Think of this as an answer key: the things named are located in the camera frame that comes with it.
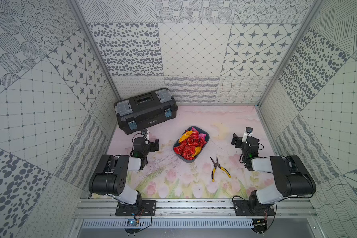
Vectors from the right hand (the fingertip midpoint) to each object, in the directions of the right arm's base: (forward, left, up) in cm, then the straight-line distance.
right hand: (242, 136), depth 94 cm
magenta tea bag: (+1, +27, -1) cm, 27 cm away
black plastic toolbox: (+14, +64, +10) cm, 66 cm away
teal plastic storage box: (-6, +33, +1) cm, 34 cm away
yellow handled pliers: (-17, +18, -6) cm, 25 cm away
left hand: (-2, +60, 0) cm, 60 cm away
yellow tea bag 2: (-12, +30, +2) cm, 32 cm away
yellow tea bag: (-3, +36, +6) cm, 37 cm away
